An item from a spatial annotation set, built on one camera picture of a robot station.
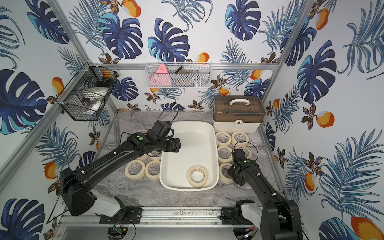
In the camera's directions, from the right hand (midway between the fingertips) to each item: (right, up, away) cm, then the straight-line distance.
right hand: (233, 176), depth 85 cm
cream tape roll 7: (-6, -1, -2) cm, 7 cm away
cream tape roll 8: (-20, -1, +2) cm, 20 cm away
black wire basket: (-86, +59, +6) cm, 104 cm away
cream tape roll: (-44, +9, +8) cm, 46 cm away
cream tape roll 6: (-2, +10, +12) cm, 16 cm away
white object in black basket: (-78, +44, -4) cm, 89 cm away
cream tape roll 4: (-2, +20, +18) cm, 27 cm away
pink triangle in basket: (-42, +57, +3) cm, 71 cm away
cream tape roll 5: (+10, +21, +20) cm, 31 cm away
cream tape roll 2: (-58, +2, +5) cm, 58 cm away
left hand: (-32, +20, -8) cm, 39 cm away
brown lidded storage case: (+5, +36, +5) cm, 37 cm away
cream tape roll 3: (-47, +2, +5) cm, 47 cm away
